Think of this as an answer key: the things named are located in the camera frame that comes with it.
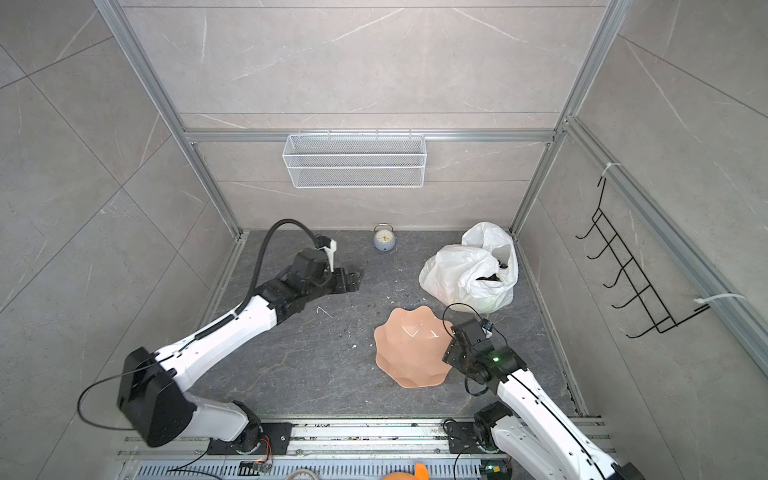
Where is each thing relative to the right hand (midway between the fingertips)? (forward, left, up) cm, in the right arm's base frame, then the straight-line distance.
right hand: (455, 354), depth 82 cm
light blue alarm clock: (+46, +20, -2) cm, 50 cm away
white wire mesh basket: (+59, +31, +24) cm, 71 cm away
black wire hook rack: (-4, -37, +26) cm, 45 cm away
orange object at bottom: (-27, +12, -2) cm, 29 cm away
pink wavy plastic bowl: (+6, +12, -7) cm, 15 cm away
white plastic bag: (+16, -6, +15) cm, 23 cm away
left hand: (+18, +28, +17) cm, 38 cm away
